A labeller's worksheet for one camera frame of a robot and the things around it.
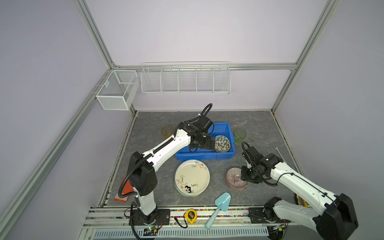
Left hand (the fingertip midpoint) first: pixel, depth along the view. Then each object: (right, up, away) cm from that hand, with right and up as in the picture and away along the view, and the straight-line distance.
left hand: (207, 148), depth 80 cm
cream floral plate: (-8, -13, +6) cm, 17 cm away
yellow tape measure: (-8, -32, -7) cm, 34 cm away
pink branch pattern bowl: (+15, -18, +4) cm, 24 cm away
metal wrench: (+48, -3, +19) cm, 52 cm away
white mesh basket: (-59, +35, +19) cm, 71 cm away
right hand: (+20, -17, -1) cm, 26 cm away
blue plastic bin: (+12, +10, +25) cm, 30 cm away
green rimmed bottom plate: (-9, -21, +1) cm, 23 cm away
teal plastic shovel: (+8, -28, -2) cm, 30 cm away
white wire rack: (-13, +44, +19) cm, 50 cm away
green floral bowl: (+11, +1, +16) cm, 19 cm away
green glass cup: (+22, +7, +15) cm, 27 cm away
